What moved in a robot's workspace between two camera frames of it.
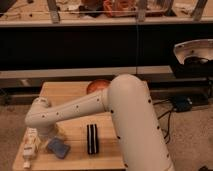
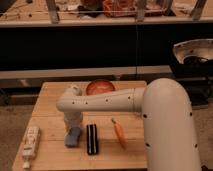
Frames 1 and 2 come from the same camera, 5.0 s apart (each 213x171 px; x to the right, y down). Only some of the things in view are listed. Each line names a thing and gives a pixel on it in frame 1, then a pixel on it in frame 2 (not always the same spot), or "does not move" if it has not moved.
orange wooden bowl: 97,85 does not move
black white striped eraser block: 92,139 does not move
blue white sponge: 58,147 to 72,138
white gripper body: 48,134 to 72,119
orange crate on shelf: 128,8 does not move
